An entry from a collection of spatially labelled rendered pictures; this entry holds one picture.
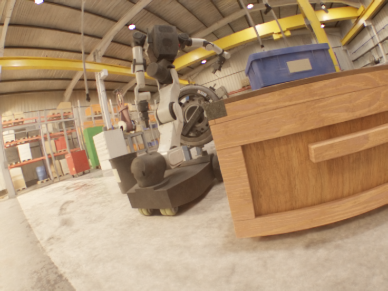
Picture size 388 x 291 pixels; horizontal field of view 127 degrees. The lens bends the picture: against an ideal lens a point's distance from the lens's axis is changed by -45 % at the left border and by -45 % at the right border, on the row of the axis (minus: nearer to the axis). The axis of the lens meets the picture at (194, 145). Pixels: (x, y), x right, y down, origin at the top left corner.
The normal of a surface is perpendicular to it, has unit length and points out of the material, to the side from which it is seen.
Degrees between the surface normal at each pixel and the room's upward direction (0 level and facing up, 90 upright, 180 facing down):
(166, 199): 90
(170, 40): 100
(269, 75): 90
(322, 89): 90
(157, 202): 90
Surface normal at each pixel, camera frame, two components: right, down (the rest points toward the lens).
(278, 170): -0.36, 0.17
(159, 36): 0.44, 0.14
